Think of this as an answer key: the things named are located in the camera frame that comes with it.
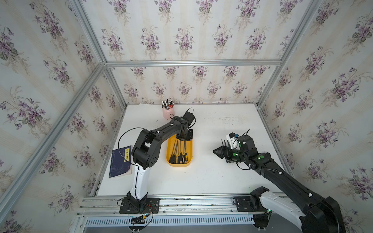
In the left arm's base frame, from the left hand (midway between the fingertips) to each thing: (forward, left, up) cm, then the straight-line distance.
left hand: (190, 139), depth 96 cm
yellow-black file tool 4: (-4, +6, -3) cm, 8 cm away
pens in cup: (+26, +16, +7) cm, 32 cm away
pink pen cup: (+20, +17, +4) cm, 27 cm away
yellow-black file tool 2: (-10, +8, -3) cm, 13 cm away
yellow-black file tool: (-11, +12, -3) cm, 16 cm away
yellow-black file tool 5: (-13, +3, -1) cm, 13 cm away
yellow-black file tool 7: (-15, -17, +19) cm, 30 cm away
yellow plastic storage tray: (-3, +9, -3) cm, 10 cm away
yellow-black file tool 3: (-11, +6, -2) cm, 12 cm away
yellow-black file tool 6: (-11, +4, -2) cm, 12 cm away
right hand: (-14, -16, +9) cm, 23 cm away
